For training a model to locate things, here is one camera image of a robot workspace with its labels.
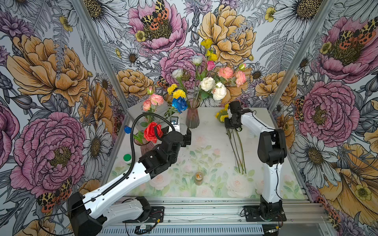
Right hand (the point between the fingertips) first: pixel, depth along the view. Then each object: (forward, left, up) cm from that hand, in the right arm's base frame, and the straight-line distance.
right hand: (228, 127), depth 102 cm
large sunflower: (+10, +3, +3) cm, 10 cm away
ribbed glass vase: (-21, +48, +14) cm, 55 cm away
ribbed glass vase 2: (+12, +24, -4) cm, 27 cm away
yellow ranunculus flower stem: (-13, -8, -7) cm, 17 cm away
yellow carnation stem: (+5, +28, +28) cm, 40 cm away
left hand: (-19, +31, +22) cm, 43 cm away
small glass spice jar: (-34, +22, +2) cm, 40 cm away
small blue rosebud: (-17, +56, +23) cm, 63 cm away
